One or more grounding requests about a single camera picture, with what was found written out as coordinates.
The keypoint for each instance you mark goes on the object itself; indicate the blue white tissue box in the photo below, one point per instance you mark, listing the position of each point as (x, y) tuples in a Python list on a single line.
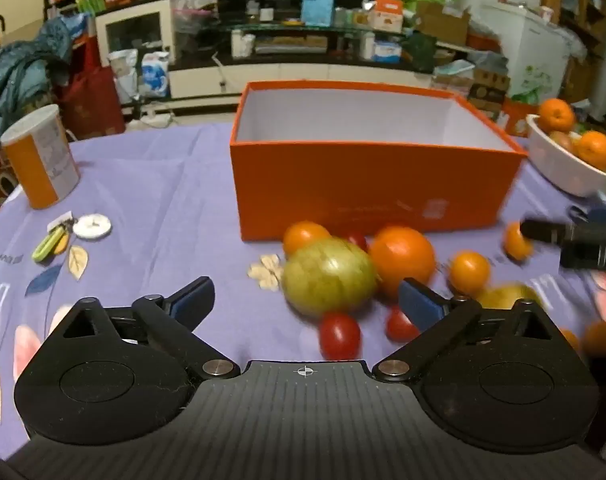
[(387, 52)]

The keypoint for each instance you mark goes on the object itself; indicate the green mango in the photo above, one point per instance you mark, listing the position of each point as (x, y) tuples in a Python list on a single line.
[(328, 277)]

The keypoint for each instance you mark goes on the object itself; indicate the white round cap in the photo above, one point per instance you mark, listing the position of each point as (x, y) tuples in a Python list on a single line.
[(92, 226)]

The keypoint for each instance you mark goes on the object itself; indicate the white power strip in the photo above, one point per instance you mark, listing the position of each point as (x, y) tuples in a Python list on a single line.
[(155, 120)]

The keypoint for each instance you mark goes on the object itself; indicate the dark green bag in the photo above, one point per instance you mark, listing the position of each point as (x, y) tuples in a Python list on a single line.
[(420, 52)]

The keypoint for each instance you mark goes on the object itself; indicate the red bag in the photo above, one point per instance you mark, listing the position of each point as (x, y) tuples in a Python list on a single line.
[(93, 105)]

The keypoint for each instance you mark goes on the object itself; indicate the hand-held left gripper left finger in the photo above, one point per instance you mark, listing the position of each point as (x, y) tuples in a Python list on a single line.
[(195, 301)]

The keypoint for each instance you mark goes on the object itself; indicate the orange cardboard box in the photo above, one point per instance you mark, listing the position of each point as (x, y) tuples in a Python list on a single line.
[(333, 185)]

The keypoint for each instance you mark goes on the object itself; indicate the orange white canister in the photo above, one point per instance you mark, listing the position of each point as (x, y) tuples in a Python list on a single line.
[(38, 160)]

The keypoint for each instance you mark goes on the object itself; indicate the purple printed tablecloth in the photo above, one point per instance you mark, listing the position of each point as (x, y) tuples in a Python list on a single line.
[(158, 185)]

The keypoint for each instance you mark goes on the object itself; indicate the blue paper card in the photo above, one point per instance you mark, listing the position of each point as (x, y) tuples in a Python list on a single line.
[(318, 5)]

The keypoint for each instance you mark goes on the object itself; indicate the small orange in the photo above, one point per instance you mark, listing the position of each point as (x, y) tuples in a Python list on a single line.
[(514, 249), (303, 237), (469, 272), (600, 339)]

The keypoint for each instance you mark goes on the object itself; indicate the white glass door cabinet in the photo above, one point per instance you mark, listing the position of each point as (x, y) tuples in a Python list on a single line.
[(133, 8)]

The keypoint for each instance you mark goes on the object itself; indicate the blue padded jacket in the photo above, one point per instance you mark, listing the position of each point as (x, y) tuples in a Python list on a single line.
[(18, 80)]

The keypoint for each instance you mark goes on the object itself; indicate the white tv stand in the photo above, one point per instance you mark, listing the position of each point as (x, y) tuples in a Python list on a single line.
[(283, 72)]

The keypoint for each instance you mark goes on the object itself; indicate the red plastic basin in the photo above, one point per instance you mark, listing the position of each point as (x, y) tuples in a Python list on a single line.
[(483, 42)]

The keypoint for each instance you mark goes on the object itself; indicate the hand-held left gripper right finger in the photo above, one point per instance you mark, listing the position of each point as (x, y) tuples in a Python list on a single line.
[(422, 306)]

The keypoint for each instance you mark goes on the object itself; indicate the printed cardboard carton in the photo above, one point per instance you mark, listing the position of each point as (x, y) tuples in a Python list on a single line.
[(488, 92)]

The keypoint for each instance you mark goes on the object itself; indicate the blue white plastic bag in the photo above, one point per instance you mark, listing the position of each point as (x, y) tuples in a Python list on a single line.
[(155, 75)]

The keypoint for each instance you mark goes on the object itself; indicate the brown cardboard box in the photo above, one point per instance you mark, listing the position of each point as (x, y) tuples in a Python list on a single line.
[(443, 27)]

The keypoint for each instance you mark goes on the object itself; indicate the white colander bowl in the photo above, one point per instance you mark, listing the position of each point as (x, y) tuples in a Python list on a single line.
[(563, 170)]

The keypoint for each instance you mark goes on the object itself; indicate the green yellow pocket tool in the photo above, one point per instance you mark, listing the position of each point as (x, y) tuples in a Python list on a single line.
[(48, 247)]

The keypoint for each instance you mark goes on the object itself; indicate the large orange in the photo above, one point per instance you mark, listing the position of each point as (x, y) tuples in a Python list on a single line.
[(402, 257)]

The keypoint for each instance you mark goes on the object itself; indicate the orange with dimpled peel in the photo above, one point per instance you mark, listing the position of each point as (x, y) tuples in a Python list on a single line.
[(595, 150), (555, 115)]

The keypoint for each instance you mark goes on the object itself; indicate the yellow pear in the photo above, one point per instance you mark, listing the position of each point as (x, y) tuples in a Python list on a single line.
[(503, 296)]

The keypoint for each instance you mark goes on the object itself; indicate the red cherry tomato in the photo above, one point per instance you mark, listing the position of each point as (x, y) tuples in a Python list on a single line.
[(398, 329), (339, 336)]

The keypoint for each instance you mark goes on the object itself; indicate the orange white carton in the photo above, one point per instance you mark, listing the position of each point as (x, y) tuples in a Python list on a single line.
[(388, 17)]

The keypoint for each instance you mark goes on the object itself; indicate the white chest freezer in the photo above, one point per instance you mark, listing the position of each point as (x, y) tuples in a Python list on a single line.
[(533, 50)]

